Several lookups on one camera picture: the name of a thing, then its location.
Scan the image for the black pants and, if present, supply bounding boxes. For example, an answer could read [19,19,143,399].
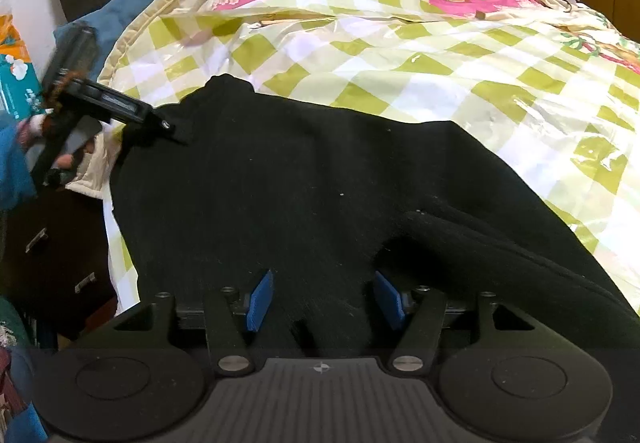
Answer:
[110,76,639,355]

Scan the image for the green white checkered plastic cover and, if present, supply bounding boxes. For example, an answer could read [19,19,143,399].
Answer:
[99,0,639,305]

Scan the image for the blue pillow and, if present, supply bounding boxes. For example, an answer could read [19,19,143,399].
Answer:
[53,0,154,81]

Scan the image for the person's left hand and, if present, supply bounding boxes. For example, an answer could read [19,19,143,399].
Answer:
[17,114,102,172]

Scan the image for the dark bedside cabinet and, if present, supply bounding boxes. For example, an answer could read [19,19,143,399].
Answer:
[1,190,117,351]

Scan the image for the colourful tissue pack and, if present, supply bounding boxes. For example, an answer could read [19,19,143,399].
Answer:
[0,14,42,120]

